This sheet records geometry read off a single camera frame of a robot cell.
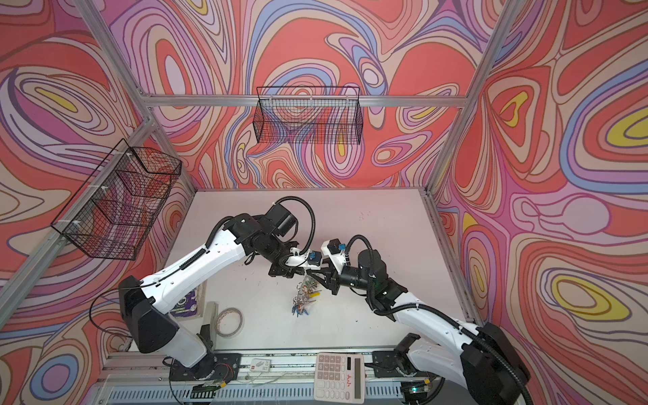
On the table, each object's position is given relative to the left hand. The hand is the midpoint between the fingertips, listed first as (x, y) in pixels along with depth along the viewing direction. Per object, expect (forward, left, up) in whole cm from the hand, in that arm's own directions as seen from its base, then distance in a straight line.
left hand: (306, 268), depth 73 cm
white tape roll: (-9, +26, -19) cm, 34 cm away
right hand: (-1, -2, -1) cm, 3 cm away
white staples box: (-22, +13, -19) cm, 31 cm away
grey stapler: (-8, +32, -17) cm, 37 cm away
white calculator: (-25, -10, -17) cm, 32 cm away
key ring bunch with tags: (+1, +2, -19) cm, 19 cm away
